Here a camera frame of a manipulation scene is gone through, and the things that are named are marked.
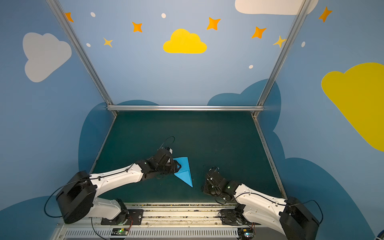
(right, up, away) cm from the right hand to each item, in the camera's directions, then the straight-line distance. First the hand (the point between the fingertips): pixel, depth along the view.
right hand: (202, 186), depth 83 cm
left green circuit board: (-41, -18, -11) cm, 46 cm away
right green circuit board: (+20, -18, -12) cm, 30 cm away
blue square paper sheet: (-10, +6, +4) cm, 13 cm away
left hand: (-12, +10, +1) cm, 16 cm away
